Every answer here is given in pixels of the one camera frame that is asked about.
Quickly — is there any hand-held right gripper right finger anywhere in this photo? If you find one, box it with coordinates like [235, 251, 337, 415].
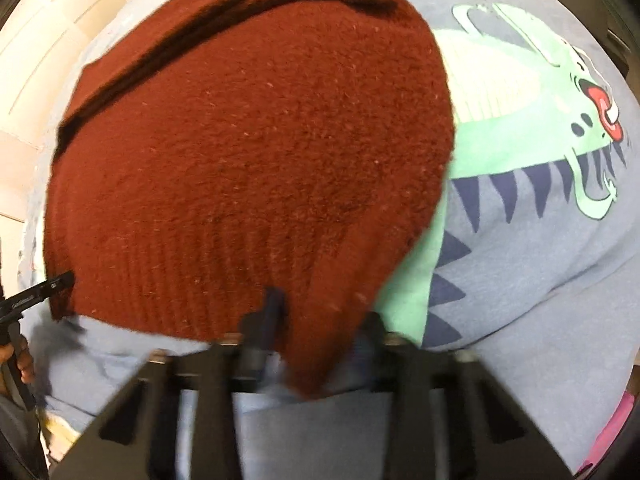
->
[350, 312, 576, 480]

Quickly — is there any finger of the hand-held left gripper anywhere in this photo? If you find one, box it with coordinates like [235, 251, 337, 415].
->
[0, 270, 76, 313]

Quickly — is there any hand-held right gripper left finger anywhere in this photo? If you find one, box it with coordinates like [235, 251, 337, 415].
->
[50, 287, 288, 480]

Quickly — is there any dark red knit sweater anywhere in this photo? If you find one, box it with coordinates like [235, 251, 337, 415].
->
[44, 0, 456, 398]

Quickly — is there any person's left hand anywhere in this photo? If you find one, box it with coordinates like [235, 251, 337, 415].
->
[0, 332, 37, 396]

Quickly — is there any blue printed bed sheet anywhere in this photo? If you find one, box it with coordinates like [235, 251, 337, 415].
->
[20, 0, 640, 480]

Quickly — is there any pink object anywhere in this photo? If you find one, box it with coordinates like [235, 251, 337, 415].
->
[575, 390, 633, 476]

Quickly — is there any white wardrobe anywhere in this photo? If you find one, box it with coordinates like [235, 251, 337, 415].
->
[0, 0, 151, 221]

